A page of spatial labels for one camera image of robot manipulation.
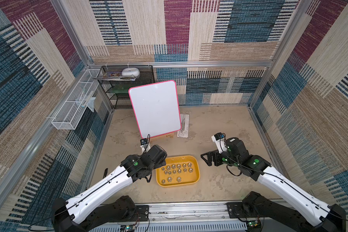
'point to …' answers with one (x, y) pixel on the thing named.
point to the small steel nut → (163, 168)
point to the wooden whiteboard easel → (170, 136)
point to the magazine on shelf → (112, 76)
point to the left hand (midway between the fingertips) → (156, 158)
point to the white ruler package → (184, 131)
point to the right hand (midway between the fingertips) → (207, 152)
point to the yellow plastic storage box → (187, 178)
